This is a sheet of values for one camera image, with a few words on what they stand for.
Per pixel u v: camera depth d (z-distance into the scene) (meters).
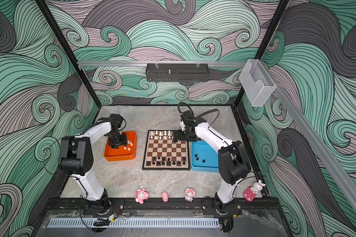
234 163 0.46
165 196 0.75
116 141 0.80
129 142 0.95
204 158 0.89
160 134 0.99
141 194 0.74
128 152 0.92
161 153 0.91
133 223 0.70
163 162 0.86
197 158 0.90
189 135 0.74
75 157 0.49
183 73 0.95
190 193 0.74
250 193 0.77
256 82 0.79
